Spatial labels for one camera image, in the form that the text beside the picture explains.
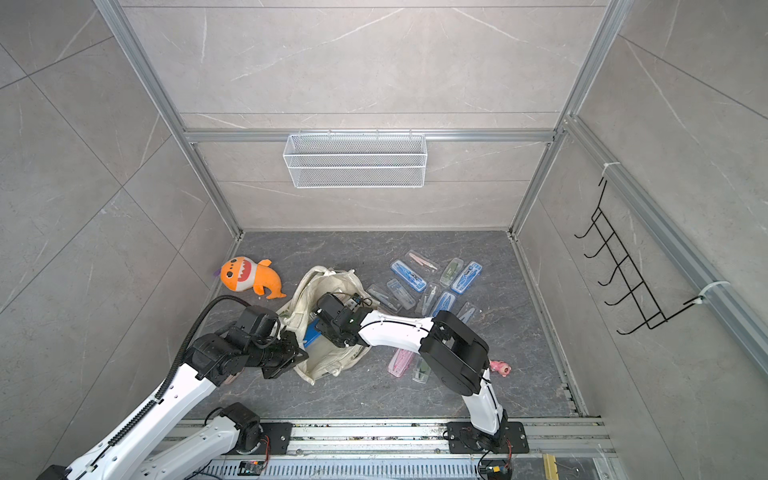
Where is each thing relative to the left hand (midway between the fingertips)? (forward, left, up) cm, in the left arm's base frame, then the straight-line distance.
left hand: (315, 351), depth 73 cm
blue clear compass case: (+31, -47, -14) cm, 58 cm away
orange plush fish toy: (+30, +30, -7) cm, 42 cm away
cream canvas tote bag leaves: (+7, +3, +8) cm, 11 cm away
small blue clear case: (+21, -37, -14) cm, 45 cm away
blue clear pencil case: (+33, -26, -15) cm, 44 cm away
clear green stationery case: (+33, -42, -14) cm, 55 cm away
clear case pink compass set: (+39, -32, -15) cm, 53 cm away
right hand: (+10, +1, -9) cm, 14 cm away
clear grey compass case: (+22, -32, -14) cm, 41 cm away
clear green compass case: (-1, -28, -14) cm, 31 cm away
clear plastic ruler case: (+23, -24, -14) cm, 36 cm away
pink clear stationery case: (+1, -22, -15) cm, 26 cm away
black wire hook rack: (+4, -72, +19) cm, 74 cm away
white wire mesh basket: (+61, -7, +15) cm, 63 cm away
